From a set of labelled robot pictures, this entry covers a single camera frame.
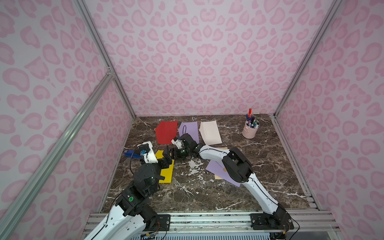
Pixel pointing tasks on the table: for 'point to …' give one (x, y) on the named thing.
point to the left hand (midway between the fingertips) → (161, 146)
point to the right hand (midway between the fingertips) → (167, 159)
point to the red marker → (250, 113)
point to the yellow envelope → (167, 173)
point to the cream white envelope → (210, 133)
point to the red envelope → (166, 131)
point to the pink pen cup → (250, 128)
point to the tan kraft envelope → (217, 177)
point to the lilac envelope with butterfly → (191, 128)
